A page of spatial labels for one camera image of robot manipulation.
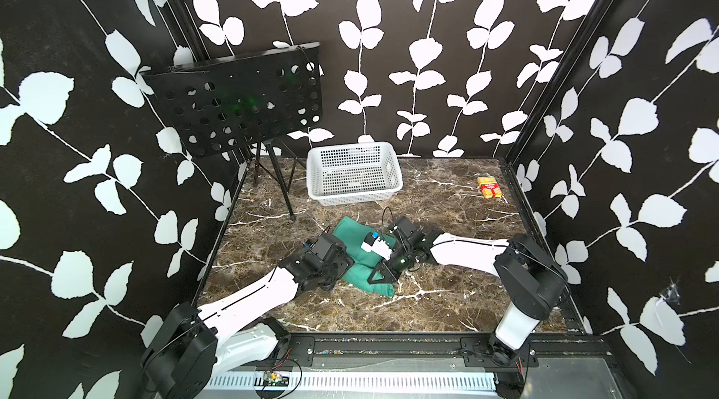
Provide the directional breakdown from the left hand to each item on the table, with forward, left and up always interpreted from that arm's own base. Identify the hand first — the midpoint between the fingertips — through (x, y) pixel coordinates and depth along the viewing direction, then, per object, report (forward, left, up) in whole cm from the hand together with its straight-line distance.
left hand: (352, 262), depth 84 cm
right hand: (-4, -6, -1) cm, 7 cm away
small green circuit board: (-28, +21, -7) cm, 35 cm away
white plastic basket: (+41, +1, -6) cm, 42 cm away
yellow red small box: (+32, -56, -6) cm, 64 cm away
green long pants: (0, -4, -1) cm, 4 cm away
